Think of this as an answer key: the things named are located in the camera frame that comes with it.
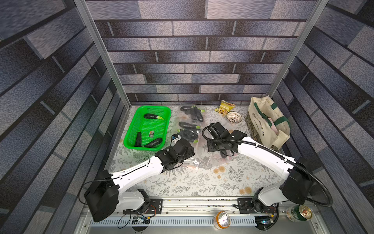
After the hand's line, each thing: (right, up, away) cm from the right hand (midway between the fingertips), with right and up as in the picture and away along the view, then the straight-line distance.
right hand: (209, 144), depth 82 cm
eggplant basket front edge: (-35, -2, +13) cm, 37 cm away
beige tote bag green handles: (+36, +10, -1) cm, 37 cm away
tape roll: (+3, -29, -21) cm, 36 cm away
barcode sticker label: (-39, +4, +20) cm, 44 cm away
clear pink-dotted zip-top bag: (-14, +18, +31) cm, 39 cm away
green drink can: (+37, -27, -19) cm, 50 cm away
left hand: (-9, -3, -2) cm, 10 cm away
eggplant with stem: (-15, +23, +32) cm, 42 cm away
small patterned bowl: (+24, +16, +28) cm, 40 cm away
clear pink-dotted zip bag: (-20, +9, +22) cm, 31 cm away
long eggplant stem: (-9, +19, +28) cm, 35 cm away
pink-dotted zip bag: (+4, -11, +8) cm, 14 cm away
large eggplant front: (-4, +19, +28) cm, 34 cm away
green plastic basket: (-41, +7, +22) cm, 47 cm away
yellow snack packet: (+17, +24, +31) cm, 43 cm away
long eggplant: (-12, +5, +15) cm, 20 cm away
